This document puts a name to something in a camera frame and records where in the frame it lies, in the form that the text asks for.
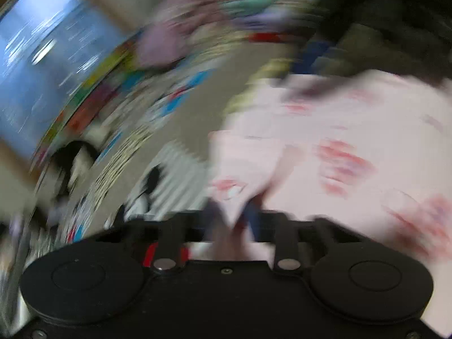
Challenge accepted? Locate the colourful alphabet panel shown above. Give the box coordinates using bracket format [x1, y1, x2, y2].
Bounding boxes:
[31, 30, 151, 172]

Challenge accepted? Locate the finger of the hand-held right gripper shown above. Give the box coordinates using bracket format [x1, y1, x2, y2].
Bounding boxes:
[292, 40, 340, 95]

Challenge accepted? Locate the black garment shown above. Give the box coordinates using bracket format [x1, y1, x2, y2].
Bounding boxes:
[45, 140, 101, 199]

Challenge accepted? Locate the pink printed garment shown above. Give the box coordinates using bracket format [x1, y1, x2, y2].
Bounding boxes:
[207, 69, 452, 327]

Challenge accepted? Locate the cartoon mouse printed blanket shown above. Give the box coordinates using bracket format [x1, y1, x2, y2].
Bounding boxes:
[0, 25, 318, 325]

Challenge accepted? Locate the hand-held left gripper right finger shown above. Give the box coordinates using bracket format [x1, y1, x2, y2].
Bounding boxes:
[245, 202, 357, 277]

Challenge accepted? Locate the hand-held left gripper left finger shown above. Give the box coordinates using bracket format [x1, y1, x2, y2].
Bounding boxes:
[101, 210, 215, 275]

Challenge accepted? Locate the purple quilt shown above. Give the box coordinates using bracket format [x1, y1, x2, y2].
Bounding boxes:
[137, 0, 228, 68]

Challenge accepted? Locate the window with wooden frame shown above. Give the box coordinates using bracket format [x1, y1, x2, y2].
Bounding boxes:
[0, 0, 122, 161]

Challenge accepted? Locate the red folded garment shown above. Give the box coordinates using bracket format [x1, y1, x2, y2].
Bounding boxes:
[246, 31, 285, 44]

